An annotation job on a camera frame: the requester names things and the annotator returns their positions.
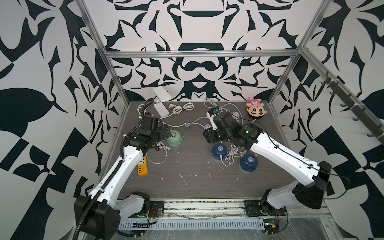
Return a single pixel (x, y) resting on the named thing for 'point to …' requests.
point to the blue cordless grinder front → (248, 163)
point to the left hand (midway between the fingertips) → (160, 129)
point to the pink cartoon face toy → (255, 108)
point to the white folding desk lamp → (163, 95)
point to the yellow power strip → (142, 167)
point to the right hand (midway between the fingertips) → (207, 129)
